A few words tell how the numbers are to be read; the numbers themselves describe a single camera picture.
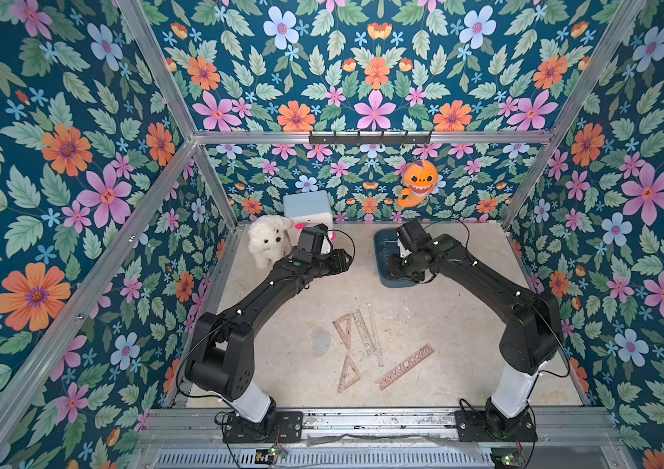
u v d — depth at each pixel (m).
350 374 0.83
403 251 0.78
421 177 0.98
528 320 0.45
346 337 0.90
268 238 0.93
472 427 0.74
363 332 0.91
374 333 0.91
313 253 0.68
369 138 0.93
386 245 1.13
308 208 1.05
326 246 0.71
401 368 0.84
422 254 0.63
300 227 0.99
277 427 0.73
